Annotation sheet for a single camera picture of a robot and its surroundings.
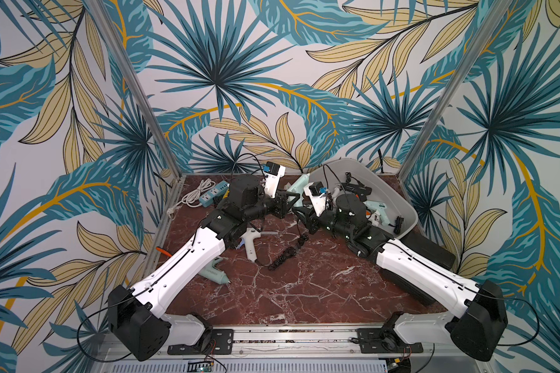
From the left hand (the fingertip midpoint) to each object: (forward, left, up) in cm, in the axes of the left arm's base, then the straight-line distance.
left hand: (295, 198), depth 69 cm
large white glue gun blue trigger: (+3, +17, -31) cm, 35 cm away
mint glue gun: (+19, -39, -28) cm, 52 cm away
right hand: (+1, -1, -4) cm, 5 cm away
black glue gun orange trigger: (+29, -33, -30) cm, 53 cm away
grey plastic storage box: (+17, -49, -30) cm, 59 cm away
